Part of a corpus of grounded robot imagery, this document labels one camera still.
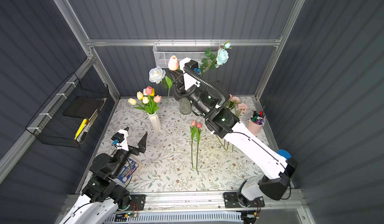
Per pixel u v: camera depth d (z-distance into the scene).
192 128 1.01
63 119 0.72
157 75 0.71
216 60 0.73
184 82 0.44
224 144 0.94
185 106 1.08
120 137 0.54
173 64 0.46
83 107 0.77
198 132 0.98
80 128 0.71
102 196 0.52
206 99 0.40
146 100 0.79
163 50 0.95
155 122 0.92
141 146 0.61
